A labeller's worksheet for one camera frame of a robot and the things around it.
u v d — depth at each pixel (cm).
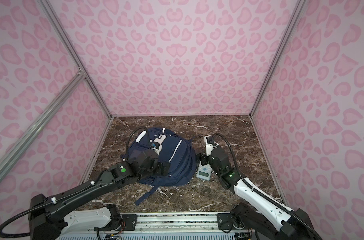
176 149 88
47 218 39
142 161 54
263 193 48
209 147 68
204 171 88
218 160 57
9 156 54
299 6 69
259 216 56
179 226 72
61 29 75
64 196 42
